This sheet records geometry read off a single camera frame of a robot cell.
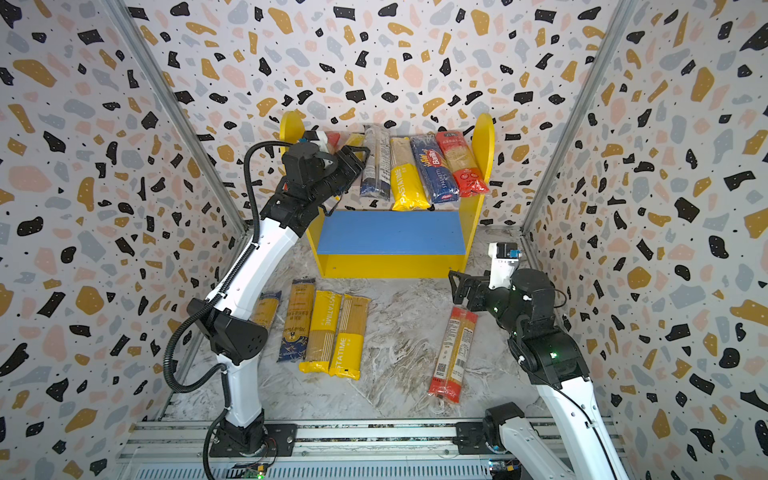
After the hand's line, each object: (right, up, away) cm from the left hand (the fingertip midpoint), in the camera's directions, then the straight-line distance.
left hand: (367, 146), depth 69 cm
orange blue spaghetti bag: (-24, -49, +21) cm, 58 cm away
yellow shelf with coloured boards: (+3, -22, +23) cm, 32 cm away
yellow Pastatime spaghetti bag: (-16, -48, +21) cm, 55 cm away
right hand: (+21, -28, -4) cm, 36 cm away
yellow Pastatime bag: (-8, -54, +18) cm, 57 cm away
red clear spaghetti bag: (+21, -57, +13) cm, 63 cm away
